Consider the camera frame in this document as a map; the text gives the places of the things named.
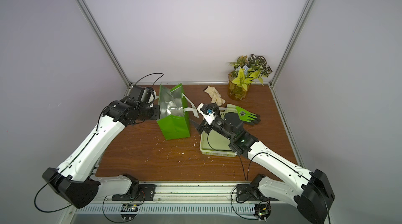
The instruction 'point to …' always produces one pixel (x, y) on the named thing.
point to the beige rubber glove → (215, 97)
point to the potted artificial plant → (246, 70)
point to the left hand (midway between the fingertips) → (162, 111)
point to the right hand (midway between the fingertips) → (198, 108)
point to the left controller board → (129, 208)
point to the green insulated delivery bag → (171, 119)
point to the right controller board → (263, 210)
